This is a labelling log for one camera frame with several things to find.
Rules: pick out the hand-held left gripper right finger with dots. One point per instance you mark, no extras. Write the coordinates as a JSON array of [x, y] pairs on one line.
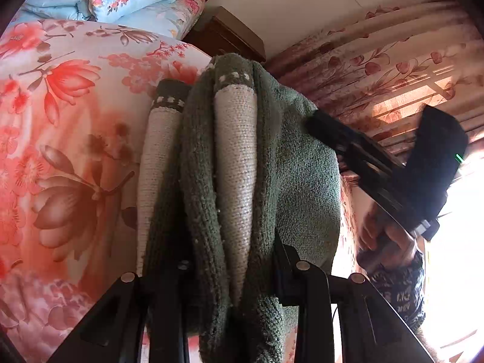
[[314, 310]]

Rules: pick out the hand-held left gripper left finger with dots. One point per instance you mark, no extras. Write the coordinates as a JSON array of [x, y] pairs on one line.
[[109, 317]]

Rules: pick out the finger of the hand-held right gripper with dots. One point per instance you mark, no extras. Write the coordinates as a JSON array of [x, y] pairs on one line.
[[351, 140]]

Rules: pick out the green knitted sweater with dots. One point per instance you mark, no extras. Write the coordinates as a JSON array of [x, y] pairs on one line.
[[234, 181]]

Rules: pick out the person's right forearm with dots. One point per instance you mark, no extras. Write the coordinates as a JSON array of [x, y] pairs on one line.
[[404, 295]]

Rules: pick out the person's right hand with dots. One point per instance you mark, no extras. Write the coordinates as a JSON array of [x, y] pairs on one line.
[[397, 245]]

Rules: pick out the pink floral curtain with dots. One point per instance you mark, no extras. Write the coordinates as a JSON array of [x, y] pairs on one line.
[[359, 72]]

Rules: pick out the bright window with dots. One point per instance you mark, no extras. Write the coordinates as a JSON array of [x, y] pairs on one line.
[[453, 272]]

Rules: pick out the dark wooden nightstand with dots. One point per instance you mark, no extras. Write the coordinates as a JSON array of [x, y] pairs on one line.
[[227, 34]]

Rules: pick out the pink floral bed sheet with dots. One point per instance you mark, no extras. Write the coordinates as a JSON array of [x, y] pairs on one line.
[[56, 158]]

